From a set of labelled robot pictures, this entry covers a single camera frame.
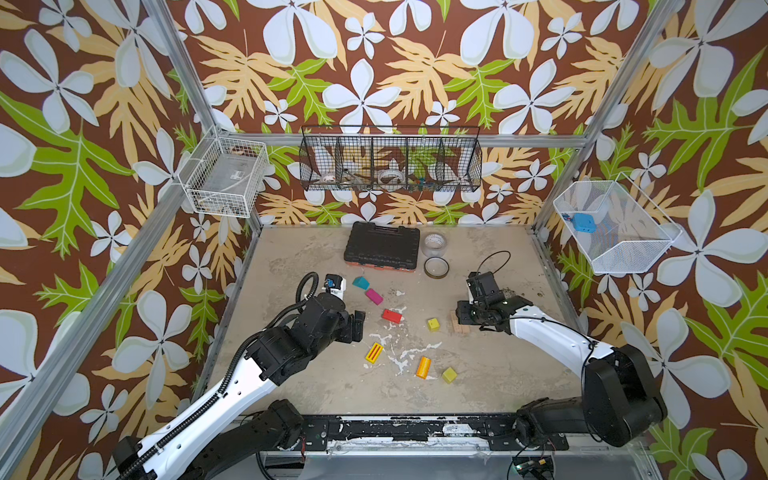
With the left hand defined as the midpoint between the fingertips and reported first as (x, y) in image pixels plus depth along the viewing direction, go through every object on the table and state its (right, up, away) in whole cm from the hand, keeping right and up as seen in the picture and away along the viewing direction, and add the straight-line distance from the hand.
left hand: (350, 309), depth 72 cm
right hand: (+32, -3, +18) cm, 37 cm away
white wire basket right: (+73, +19, +5) cm, 76 cm away
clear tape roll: (+28, +18, +42) cm, 54 cm away
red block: (+11, -7, +24) cm, 27 cm away
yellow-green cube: (+27, -20, +10) cm, 35 cm away
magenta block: (+5, -1, +29) cm, 29 cm away
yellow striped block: (+6, -15, +14) cm, 22 cm away
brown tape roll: (+28, +9, +36) cm, 47 cm away
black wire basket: (+9, +45, +25) cm, 52 cm away
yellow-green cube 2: (+24, -8, +19) cm, 31 cm away
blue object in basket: (+68, +23, +15) cm, 73 cm away
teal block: (+1, +4, +31) cm, 31 cm away
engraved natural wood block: (+32, -10, +19) cm, 39 cm away
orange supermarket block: (+20, -19, +12) cm, 30 cm away
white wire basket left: (-38, +37, +14) cm, 55 cm away
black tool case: (+8, +16, +35) cm, 40 cm away
